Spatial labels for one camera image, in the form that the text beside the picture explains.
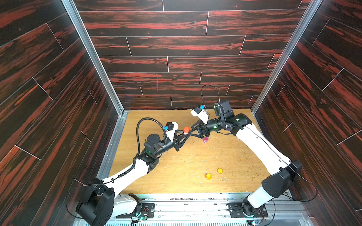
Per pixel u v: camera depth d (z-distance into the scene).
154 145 0.57
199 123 0.64
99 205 0.40
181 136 0.67
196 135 0.65
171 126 0.62
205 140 0.99
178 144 0.64
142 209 0.73
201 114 0.62
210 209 0.75
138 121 0.64
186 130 0.69
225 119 0.57
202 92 1.09
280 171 0.41
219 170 0.88
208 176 0.84
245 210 0.65
